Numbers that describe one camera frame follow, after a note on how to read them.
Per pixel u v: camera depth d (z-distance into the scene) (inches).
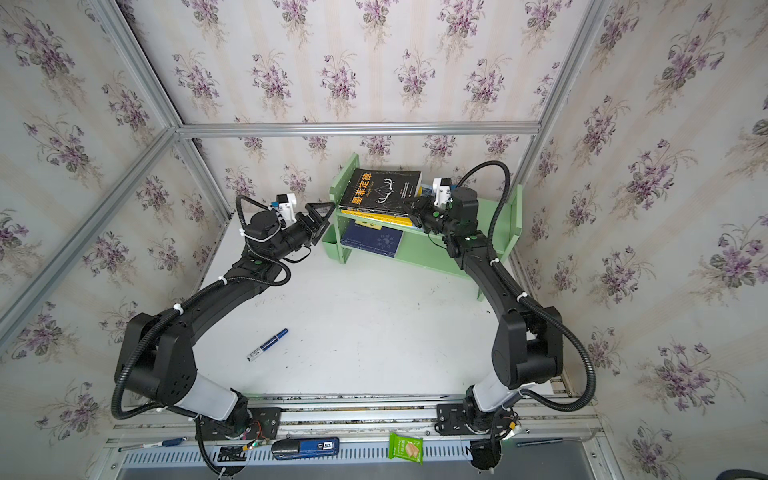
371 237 36.8
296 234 27.6
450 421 28.7
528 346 17.3
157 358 16.7
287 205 28.9
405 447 27.1
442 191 29.4
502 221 36.7
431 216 27.6
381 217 31.5
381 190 32.2
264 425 28.7
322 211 28.7
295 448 26.0
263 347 33.1
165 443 27.6
